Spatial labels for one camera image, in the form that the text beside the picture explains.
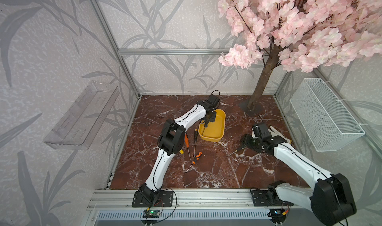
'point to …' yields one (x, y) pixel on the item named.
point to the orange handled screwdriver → (187, 143)
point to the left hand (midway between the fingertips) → (210, 117)
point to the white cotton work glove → (273, 131)
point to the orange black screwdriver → (196, 159)
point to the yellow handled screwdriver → (181, 151)
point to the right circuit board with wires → (278, 215)
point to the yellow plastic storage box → (215, 130)
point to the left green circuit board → (151, 214)
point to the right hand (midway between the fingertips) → (243, 141)
